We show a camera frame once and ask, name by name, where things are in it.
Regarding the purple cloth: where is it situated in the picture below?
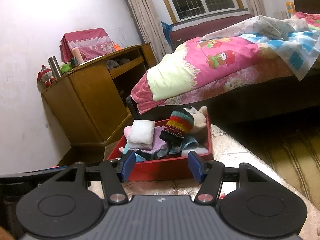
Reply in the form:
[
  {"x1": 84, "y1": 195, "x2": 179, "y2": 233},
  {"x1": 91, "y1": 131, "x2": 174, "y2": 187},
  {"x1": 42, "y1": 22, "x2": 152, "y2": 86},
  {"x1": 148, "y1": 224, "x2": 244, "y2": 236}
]
[{"x1": 140, "y1": 126, "x2": 167, "y2": 153}]

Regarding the pink pig plush toy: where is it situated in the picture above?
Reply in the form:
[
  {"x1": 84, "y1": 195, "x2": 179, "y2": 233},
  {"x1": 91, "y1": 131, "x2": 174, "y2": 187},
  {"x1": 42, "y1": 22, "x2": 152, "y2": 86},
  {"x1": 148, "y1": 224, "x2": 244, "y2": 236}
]
[{"x1": 119, "y1": 126, "x2": 132, "y2": 153}]

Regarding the blue face mask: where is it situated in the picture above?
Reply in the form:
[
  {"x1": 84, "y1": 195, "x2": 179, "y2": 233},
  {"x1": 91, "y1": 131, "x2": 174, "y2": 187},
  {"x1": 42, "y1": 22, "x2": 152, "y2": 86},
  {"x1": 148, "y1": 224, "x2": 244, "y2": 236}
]
[{"x1": 169, "y1": 135, "x2": 199, "y2": 154}]

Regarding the white sponge block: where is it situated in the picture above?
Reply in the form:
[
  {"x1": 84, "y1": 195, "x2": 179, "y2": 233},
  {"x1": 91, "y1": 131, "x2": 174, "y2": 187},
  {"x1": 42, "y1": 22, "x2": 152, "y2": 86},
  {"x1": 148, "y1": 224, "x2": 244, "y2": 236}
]
[{"x1": 127, "y1": 119, "x2": 155, "y2": 150}]

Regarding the yellow bottle on nightstand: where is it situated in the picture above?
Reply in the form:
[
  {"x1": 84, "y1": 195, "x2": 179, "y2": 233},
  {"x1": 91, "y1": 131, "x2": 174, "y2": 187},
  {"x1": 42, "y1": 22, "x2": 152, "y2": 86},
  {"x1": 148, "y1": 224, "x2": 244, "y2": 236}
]
[{"x1": 286, "y1": 2, "x2": 296, "y2": 15}]

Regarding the striped knitted glove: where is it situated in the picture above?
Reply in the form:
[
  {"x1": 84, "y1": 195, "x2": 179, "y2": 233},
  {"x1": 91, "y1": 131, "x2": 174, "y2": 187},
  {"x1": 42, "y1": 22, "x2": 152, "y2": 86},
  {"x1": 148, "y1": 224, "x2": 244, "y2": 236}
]
[{"x1": 159, "y1": 107, "x2": 194, "y2": 146}]

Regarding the person's left hand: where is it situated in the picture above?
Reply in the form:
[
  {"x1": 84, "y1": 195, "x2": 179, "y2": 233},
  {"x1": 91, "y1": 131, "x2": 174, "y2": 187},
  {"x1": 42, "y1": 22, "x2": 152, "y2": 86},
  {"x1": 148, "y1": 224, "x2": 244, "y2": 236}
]
[{"x1": 0, "y1": 226, "x2": 15, "y2": 240}]

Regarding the left beige curtain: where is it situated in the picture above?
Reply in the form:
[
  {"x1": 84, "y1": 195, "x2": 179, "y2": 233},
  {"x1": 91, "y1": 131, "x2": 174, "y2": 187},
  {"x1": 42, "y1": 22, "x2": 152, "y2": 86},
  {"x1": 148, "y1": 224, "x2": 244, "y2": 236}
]
[{"x1": 127, "y1": 0, "x2": 172, "y2": 62}]

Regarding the wooden desk cabinet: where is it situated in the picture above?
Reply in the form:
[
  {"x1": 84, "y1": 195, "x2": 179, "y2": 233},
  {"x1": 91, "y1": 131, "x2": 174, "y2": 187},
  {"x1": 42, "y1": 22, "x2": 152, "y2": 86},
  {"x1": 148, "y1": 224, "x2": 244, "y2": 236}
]
[{"x1": 42, "y1": 43, "x2": 157, "y2": 146}]

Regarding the dark small jar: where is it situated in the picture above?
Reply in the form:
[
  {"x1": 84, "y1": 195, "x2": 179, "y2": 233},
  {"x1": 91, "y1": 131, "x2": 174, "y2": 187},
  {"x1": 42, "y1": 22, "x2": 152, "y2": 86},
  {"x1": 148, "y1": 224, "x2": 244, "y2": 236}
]
[{"x1": 70, "y1": 57, "x2": 79, "y2": 68}]

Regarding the pink cloth covered box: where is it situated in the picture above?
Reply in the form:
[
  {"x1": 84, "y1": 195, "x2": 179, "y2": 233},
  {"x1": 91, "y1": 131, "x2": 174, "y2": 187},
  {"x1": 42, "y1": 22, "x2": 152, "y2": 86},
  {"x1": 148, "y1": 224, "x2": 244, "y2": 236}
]
[{"x1": 60, "y1": 28, "x2": 116, "y2": 62}]

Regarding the blue bag by window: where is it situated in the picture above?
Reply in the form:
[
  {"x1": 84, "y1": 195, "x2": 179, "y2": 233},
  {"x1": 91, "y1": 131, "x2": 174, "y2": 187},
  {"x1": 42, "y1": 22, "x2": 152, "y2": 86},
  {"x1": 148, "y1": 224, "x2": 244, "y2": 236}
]
[{"x1": 161, "y1": 22, "x2": 172, "y2": 47}]

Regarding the blue white patchwork sheet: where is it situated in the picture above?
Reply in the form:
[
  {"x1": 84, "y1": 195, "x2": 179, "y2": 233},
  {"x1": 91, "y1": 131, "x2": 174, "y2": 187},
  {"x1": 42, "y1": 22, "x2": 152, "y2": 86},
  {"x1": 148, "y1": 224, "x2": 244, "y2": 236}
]
[{"x1": 201, "y1": 15, "x2": 319, "y2": 81}]

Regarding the bed with dark frame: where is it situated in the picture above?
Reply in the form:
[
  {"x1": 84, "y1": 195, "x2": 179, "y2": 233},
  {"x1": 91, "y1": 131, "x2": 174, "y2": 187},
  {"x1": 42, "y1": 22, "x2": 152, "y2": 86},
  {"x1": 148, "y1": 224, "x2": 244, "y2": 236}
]
[{"x1": 126, "y1": 0, "x2": 320, "y2": 136}]

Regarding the pink strawberry quilt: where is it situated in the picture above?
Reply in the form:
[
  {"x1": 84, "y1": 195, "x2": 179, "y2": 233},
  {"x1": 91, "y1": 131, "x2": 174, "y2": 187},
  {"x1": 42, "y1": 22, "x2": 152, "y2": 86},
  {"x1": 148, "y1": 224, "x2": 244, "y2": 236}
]
[{"x1": 131, "y1": 12, "x2": 319, "y2": 114}]

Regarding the steel thermos bottle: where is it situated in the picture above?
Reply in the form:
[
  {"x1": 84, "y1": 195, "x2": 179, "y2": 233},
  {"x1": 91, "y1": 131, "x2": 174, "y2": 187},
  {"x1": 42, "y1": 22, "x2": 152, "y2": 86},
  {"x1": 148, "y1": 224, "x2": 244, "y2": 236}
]
[{"x1": 48, "y1": 56, "x2": 62, "y2": 79}]

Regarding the green white towel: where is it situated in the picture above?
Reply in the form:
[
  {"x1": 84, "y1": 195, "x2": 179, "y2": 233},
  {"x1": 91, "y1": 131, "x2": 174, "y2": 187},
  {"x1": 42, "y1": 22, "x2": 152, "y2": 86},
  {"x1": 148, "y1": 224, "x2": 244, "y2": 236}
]
[{"x1": 132, "y1": 145, "x2": 182, "y2": 162}]

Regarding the beige plush mouse toy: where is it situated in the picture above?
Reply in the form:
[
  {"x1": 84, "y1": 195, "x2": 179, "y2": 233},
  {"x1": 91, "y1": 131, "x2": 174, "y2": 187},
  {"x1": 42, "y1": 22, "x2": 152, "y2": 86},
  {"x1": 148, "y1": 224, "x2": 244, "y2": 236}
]
[{"x1": 184, "y1": 106, "x2": 208, "y2": 134}]

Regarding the dark wooden headboard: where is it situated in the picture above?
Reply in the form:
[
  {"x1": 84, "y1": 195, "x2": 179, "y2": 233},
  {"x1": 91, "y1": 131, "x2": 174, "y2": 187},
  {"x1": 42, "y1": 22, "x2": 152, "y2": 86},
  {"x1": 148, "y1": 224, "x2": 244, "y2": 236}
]
[{"x1": 294, "y1": 0, "x2": 320, "y2": 14}]

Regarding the red cardboard box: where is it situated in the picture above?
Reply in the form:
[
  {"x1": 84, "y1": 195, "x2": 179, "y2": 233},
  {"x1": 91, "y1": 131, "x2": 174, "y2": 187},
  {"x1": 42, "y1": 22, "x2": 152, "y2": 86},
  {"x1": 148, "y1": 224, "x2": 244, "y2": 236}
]
[{"x1": 107, "y1": 114, "x2": 214, "y2": 182}]

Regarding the green plush toy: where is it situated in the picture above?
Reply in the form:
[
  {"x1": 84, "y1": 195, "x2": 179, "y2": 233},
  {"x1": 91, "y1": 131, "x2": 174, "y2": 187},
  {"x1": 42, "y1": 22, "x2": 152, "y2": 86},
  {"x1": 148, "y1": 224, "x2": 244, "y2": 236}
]
[{"x1": 60, "y1": 64, "x2": 72, "y2": 74}]

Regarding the red santa doll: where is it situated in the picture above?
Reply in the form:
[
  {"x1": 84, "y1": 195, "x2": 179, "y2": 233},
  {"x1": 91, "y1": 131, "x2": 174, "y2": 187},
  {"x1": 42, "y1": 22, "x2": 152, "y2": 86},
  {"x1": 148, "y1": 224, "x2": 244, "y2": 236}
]
[{"x1": 37, "y1": 65, "x2": 56, "y2": 88}]

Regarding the pink tall cup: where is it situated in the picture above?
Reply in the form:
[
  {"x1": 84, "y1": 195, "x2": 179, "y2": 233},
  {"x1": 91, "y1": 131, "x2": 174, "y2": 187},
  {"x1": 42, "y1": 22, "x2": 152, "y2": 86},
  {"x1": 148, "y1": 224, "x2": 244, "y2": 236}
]
[{"x1": 72, "y1": 47, "x2": 84, "y2": 64}]

